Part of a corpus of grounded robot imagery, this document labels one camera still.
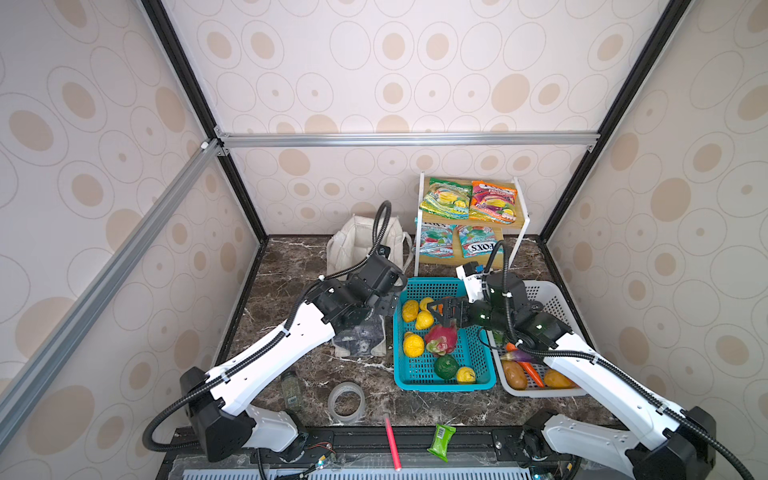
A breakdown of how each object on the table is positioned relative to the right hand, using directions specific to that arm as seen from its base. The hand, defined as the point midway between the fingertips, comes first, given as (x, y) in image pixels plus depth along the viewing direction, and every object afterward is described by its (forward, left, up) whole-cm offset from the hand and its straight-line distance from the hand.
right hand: (441, 303), depth 74 cm
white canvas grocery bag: (+20, +25, +2) cm, 32 cm away
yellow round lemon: (-3, +6, -17) cm, 18 cm away
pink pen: (-28, +13, -21) cm, 37 cm away
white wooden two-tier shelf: (+17, -8, +12) cm, 22 cm away
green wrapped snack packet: (-26, 0, -21) cm, 33 cm away
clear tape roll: (-14, +26, -20) cm, 36 cm away
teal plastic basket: (-7, +6, -23) cm, 24 cm away
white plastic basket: (+13, -36, -15) cm, 41 cm away
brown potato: (-12, -21, -18) cm, 30 cm away
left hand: (+2, +14, +5) cm, 15 cm away
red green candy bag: (+26, -2, -4) cm, 26 cm away
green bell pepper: (-9, -2, -17) cm, 20 cm away
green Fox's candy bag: (+26, -15, -5) cm, 30 cm away
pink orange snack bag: (+23, -15, +13) cm, 30 cm away
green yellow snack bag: (+24, -3, +14) cm, 28 cm away
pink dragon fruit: (-3, -1, -14) cm, 14 cm away
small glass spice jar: (-14, +40, -19) cm, 46 cm away
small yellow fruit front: (-12, -7, -17) cm, 22 cm away
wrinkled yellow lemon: (+9, +7, -18) cm, 21 cm away
